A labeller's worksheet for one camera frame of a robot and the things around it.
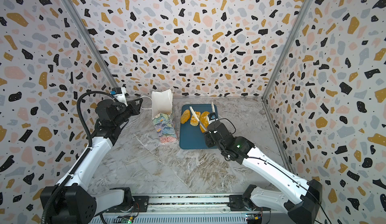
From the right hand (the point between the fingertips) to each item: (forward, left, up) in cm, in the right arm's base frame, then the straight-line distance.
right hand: (207, 129), depth 73 cm
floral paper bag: (+8, +23, +1) cm, 25 cm away
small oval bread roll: (+24, +15, -21) cm, 35 cm away
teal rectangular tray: (+10, +10, -26) cm, 30 cm away
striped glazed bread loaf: (+19, +8, -20) cm, 29 cm away
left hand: (+12, +33, +10) cm, 36 cm away
